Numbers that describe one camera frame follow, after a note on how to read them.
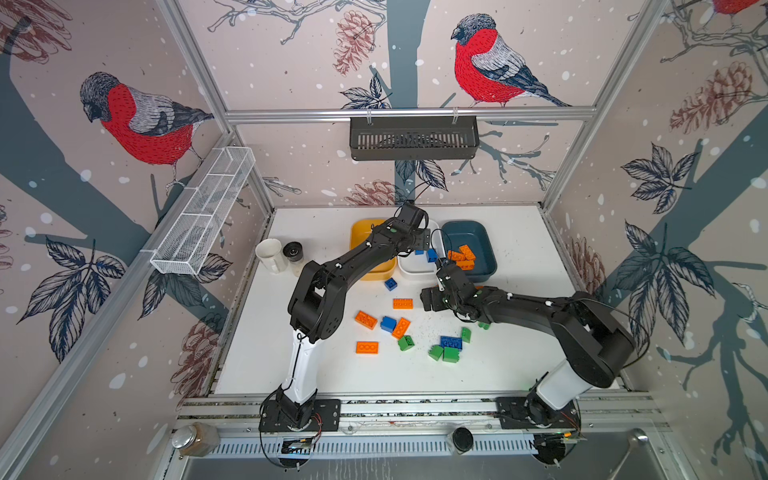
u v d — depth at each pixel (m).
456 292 0.70
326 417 0.73
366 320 0.90
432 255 1.04
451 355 0.84
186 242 0.71
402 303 0.93
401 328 0.88
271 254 0.96
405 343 0.83
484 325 0.88
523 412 0.73
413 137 1.07
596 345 0.45
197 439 0.64
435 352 0.83
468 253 1.04
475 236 1.10
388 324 0.88
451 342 0.86
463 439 0.62
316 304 0.53
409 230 0.73
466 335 0.86
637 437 0.69
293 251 0.95
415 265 1.03
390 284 0.97
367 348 0.84
